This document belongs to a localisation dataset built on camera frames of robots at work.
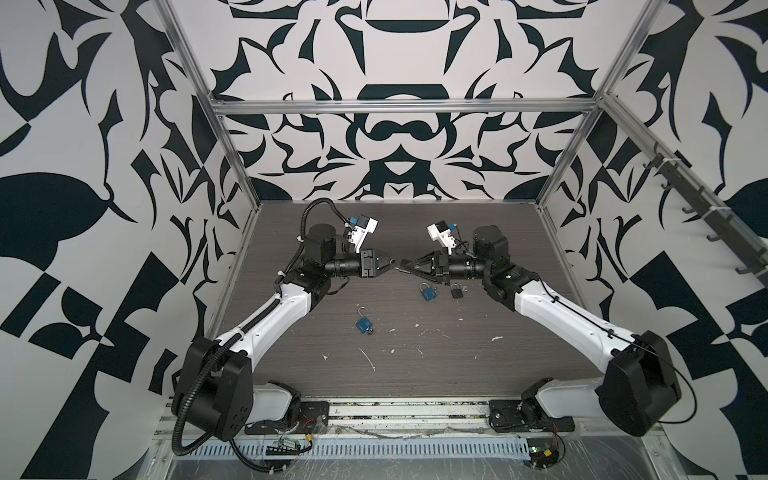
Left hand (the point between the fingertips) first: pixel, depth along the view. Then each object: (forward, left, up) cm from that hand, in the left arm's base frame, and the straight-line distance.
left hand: (402, 257), depth 71 cm
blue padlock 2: (-4, +10, -28) cm, 30 cm away
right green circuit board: (-36, -32, -29) cm, 56 cm away
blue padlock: (+5, -10, -28) cm, 30 cm away
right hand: (-4, -2, 0) cm, 4 cm away
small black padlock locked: (+6, -19, -28) cm, 34 cm away
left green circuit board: (-33, +28, -27) cm, 51 cm away
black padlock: (-2, -1, -1) cm, 2 cm away
